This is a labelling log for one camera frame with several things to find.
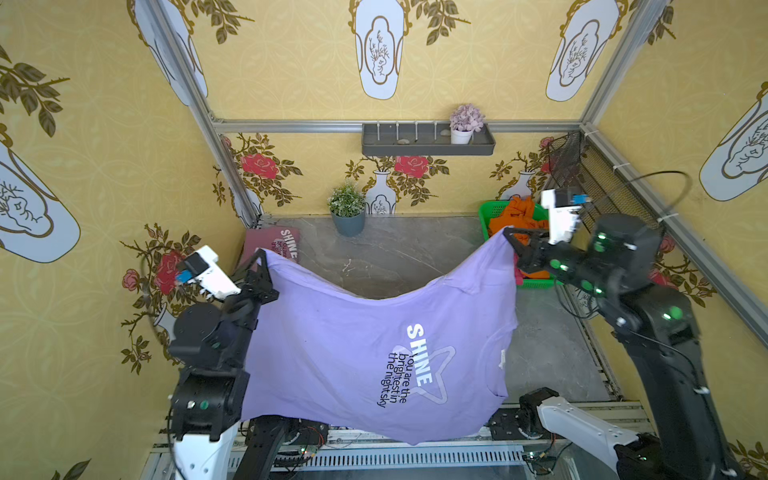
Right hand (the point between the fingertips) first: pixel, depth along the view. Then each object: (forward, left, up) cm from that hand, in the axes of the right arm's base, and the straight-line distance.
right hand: (507, 234), depth 56 cm
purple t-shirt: (-19, +19, -19) cm, 33 cm away
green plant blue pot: (+38, +39, -31) cm, 63 cm away
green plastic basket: (+46, -12, -39) cm, 61 cm away
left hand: (-5, +44, -1) cm, 45 cm away
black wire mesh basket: (+49, -40, -20) cm, 66 cm away
